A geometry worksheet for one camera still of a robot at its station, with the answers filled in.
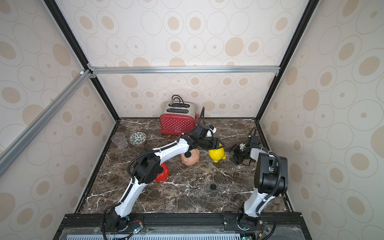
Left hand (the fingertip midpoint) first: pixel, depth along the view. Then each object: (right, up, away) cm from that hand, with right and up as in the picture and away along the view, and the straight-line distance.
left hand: (226, 146), depth 86 cm
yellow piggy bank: (-5, -5, +4) cm, 8 cm away
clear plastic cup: (-71, +3, +17) cm, 73 cm away
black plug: (-23, -5, +3) cm, 23 cm away
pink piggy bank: (-20, -8, +1) cm, 21 cm away
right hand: (+7, -6, +9) cm, 12 cm away
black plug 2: (-8, -23, -1) cm, 24 cm away
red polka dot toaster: (-29, +18, +11) cm, 36 cm away
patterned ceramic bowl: (-59, +3, +19) cm, 62 cm away
